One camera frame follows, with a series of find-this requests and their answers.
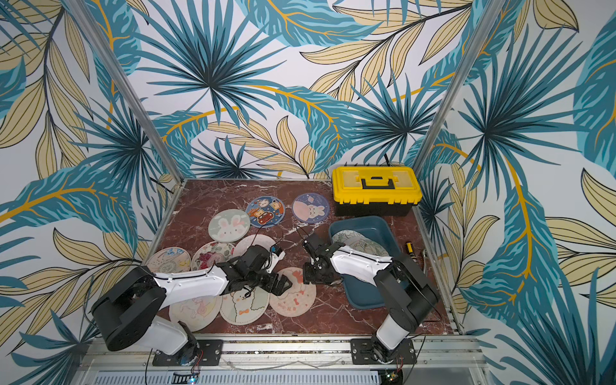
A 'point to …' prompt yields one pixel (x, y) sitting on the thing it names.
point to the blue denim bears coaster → (265, 211)
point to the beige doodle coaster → (169, 260)
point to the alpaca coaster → (245, 306)
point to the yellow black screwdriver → (410, 247)
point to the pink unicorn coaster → (252, 240)
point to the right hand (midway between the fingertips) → (308, 280)
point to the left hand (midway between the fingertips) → (281, 284)
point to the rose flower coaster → (207, 253)
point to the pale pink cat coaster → (196, 314)
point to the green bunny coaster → (228, 225)
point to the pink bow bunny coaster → (297, 298)
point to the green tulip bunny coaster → (358, 242)
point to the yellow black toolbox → (375, 191)
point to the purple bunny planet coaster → (311, 208)
